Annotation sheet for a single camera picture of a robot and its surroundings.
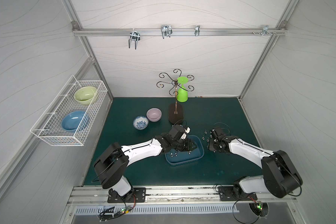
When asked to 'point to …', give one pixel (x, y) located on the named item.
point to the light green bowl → (83, 95)
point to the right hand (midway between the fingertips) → (213, 145)
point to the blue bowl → (71, 121)
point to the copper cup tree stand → (176, 110)
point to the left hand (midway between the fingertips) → (196, 148)
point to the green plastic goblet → (182, 92)
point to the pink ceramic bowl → (154, 114)
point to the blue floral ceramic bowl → (140, 122)
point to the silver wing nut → (203, 138)
